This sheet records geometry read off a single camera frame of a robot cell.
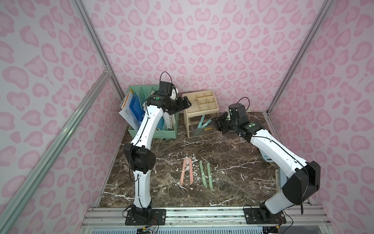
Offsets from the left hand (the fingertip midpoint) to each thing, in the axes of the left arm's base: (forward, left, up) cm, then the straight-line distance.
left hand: (186, 103), depth 84 cm
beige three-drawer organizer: (-3, -7, -8) cm, 11 cm away
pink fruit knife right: (-30, -3, -30) cm, 42 cm away
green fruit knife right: (-32, -14, -29) cm, 46 cm away
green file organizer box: (+14, +33, -7) cm, 37 cm away
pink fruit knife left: (-32, +3, -29) cm, 44 cm away
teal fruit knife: (-5, -12, -13) cm, 18 cm away
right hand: (-10, -12, -1) cm, 16 cm away
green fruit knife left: (-30, -10, -30) cm, 43 cm away
